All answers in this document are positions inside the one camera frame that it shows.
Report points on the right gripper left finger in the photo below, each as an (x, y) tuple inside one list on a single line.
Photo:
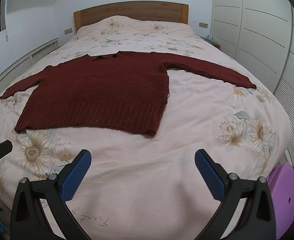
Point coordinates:
[(28, 219)]

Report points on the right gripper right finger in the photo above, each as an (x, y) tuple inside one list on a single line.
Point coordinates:
[(257, 220)]

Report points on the dark red knit sweater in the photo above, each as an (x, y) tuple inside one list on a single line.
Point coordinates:
[(126, 91)]

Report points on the purple plastic stool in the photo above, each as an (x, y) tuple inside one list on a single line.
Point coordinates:
[(281, 185)]

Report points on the white radiator cover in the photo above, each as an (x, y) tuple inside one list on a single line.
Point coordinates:
[(25, 62)]

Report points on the floral pink duvet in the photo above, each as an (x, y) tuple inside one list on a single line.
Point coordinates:
[(141, 186)]

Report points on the wooden nightstand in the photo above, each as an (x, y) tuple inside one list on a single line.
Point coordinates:
[(211, 41)]

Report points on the white louvered wardrobe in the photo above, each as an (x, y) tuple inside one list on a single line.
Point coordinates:
[(259, 34)]

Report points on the wooden headboard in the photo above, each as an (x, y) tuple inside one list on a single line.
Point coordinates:
[(138, 10)]

